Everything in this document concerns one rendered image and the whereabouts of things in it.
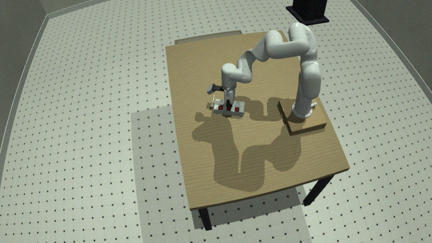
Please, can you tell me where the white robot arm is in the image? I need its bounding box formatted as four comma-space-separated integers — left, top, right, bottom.
206, 22, 322, 118

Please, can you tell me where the white power strip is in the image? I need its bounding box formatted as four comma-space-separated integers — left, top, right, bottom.
210, 95, 245, 117

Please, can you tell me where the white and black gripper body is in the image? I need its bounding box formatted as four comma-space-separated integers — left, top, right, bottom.
223, 88, 235, 104

